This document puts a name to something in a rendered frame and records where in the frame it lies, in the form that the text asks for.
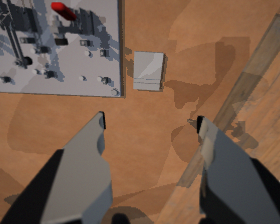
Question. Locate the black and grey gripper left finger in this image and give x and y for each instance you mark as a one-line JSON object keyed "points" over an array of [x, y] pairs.
{"points": [[73, 187]]}

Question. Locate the toggle clamp with red handle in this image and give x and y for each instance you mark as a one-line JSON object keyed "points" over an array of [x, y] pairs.
{"points": [[22, 20]]}

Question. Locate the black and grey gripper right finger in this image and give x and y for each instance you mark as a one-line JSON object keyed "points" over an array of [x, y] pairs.
{"points": [[236, 189]]}

